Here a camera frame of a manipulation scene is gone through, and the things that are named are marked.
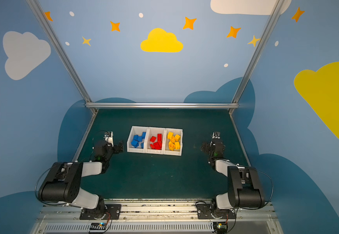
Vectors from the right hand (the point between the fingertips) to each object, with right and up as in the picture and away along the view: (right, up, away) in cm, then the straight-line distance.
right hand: (213, 141), depth 94 cm
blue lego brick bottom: (-47, +4, +5) cm, 48 cm away
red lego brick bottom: (-41, +1, +9) cm, 42 cm away
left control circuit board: (-66, -41, -21) cm, 80 cm away
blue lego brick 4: (-48, -3, +3) cm, 48 cm away
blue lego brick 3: (-51, +1, +8) cm, 51 cm away
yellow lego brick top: (-29, +4, +6) cm, 30 cm away
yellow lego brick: (-24, +2, +7) cm, 25 cm away
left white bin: (-53, +7, +10) cm, 55 cm away
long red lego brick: (-38, -3, +4) cm, 38 cm away
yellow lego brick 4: (-24, -3, +3) cm, 24 cm away
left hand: (-66, +1, 0) cm, 66 cm away
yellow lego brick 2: (-27, 0, +7) cm, 28 cm away
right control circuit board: (-3, -42, -21) cm, 47 cm away
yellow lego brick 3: (-28, -3, +2) cm, 28 cm away
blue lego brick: (-53, -1, +3) cm, 53 cm away
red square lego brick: (-41, -4, +6) cm, 42 cm away
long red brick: (-37, +1, +9) cm, 38 cm away
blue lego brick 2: (-53, +2, +7) cm, 54 cm away
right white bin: (-31, 0, +1) cm, 31 cm away
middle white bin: (-41, +6, +9) cm, 42 cm away
